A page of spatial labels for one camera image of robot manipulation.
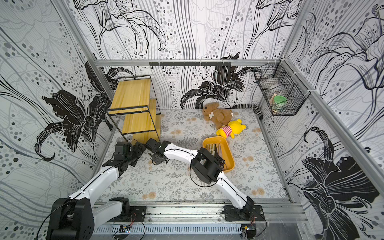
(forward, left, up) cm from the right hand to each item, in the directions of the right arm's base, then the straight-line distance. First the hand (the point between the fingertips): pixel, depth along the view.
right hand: (162, 155), depth 96 cm
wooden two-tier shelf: (+8, +8, +34) cm, 36 cm away
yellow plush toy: (+16, -48, +8) cm, 51 cm away
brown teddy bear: (+23, -38, +11) cm, 46 cm away
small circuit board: (-39, +12, -1) cm, 41 cm away
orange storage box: (+8, -31, +2) cm, 32 cm away
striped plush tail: (+41, -70, +1) cm, 81 cm away
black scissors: (+4, -34, +2) cm, 34 cm away
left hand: (-2, +8, +9) cm, 12 cm away
